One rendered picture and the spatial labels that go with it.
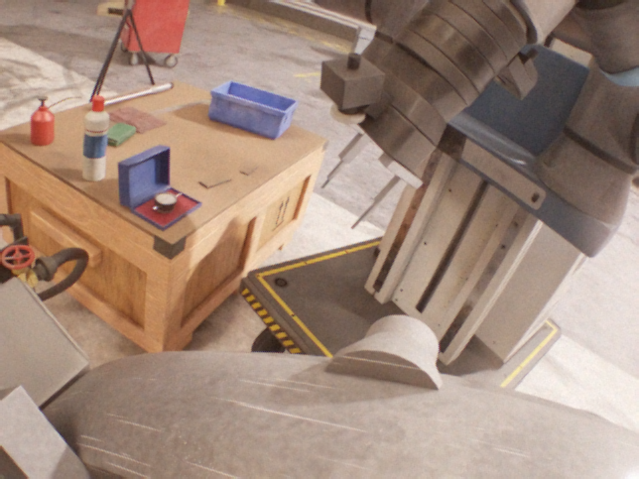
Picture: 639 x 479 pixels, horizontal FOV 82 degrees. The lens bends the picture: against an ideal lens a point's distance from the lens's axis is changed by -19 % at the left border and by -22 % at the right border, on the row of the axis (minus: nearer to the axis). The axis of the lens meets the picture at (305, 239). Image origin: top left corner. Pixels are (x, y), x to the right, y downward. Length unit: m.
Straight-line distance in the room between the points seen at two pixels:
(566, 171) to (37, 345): 0.73
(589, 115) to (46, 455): 0.77
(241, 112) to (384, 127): 1.38
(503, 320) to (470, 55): 1.03
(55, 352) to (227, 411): 0.21
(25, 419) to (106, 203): 0.95
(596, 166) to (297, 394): 0.64
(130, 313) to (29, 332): 0.97
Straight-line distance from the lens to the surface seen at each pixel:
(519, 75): 0.37
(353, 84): 0.28
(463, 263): 1.15
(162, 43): 4.04
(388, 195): 0.34
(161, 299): 1.16
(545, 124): 0.94
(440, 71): 0.31
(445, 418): 0.18
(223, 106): 1.69
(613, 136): 0.75
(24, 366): 0.36
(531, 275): 1.20
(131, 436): 0.22
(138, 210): 1.12
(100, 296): 1.40
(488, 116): 0.99
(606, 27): 0.42
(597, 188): 0.75
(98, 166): 1.22
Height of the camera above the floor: 1.09
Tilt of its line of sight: 33 degrees down
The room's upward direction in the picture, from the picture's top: 19 degrees clockwise
